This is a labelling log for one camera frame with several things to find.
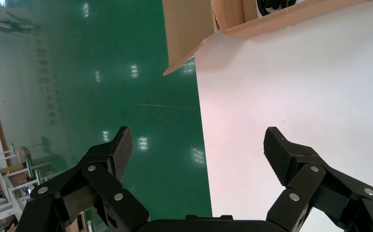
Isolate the open brown cardboard storage box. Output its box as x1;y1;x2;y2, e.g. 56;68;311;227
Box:
162;0;371;76

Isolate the white table with metal legs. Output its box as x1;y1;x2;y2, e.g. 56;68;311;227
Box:
0;168;43;209

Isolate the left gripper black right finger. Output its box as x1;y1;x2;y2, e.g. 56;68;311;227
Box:
263;126;373;232

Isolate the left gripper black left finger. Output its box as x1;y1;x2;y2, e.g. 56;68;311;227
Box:
15;126;150;232

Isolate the black power cord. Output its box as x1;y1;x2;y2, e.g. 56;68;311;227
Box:
256;0;298;16

